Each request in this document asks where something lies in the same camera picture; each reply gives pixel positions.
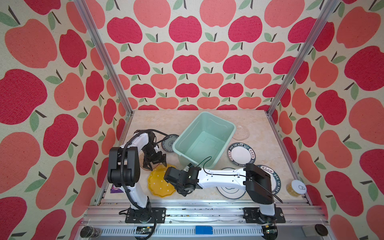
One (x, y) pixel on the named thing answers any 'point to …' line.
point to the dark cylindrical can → (89, 231)
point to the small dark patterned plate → (167, 144)
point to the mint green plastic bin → (204, 142)
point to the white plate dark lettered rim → (240, 154)
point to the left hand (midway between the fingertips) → (161, 167)
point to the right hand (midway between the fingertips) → (171, 183)
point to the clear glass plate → (241, 133)
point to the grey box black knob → (315, 230)
